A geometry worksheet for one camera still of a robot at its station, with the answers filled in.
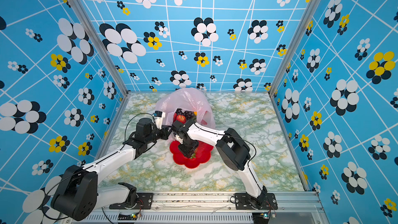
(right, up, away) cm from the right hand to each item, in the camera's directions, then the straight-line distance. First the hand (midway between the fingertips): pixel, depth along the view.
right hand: (188, 151), depth 90 cm
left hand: (-7, +15, -5) cm, 17 cm away
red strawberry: (-5, +18, +8) cm, 21 cm away
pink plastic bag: (-1, +30, +7) cm, 31 cm away
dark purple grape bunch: (-2, +21, +12) cm, 25 cm away
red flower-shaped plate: (+9, -1, -2) cm, 9 cm away
